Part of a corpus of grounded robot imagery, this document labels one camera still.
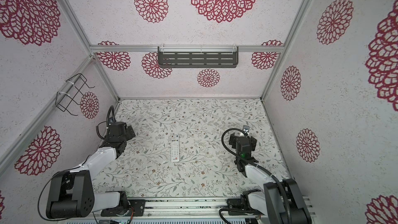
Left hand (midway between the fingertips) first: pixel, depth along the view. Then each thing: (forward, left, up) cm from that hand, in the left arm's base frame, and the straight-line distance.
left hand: (122, 134), depth 90 cm
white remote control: (-6, -30, -7) cm, 32 cm away
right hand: (-2, -70, +2) cm, 70 cm away
